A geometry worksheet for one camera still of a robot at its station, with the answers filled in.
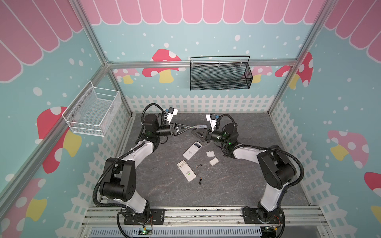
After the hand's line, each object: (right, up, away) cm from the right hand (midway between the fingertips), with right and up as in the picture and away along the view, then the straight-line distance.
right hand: (192, 131), depth 77 cm
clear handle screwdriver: (+4, +3, -1) cm, 4 cm away
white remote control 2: (-1, -13, +21) cm, 25 cm away
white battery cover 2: (+11, -16, +20) cm, 28 cm away
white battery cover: (+13, -20, +18) cm, 30 cm away
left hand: (-2, 0, -1) cm, 2 cm away
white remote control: (-2, -26, +11) cm, 28 cm away
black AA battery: (+4, -21, +15) cm, 27 cm away
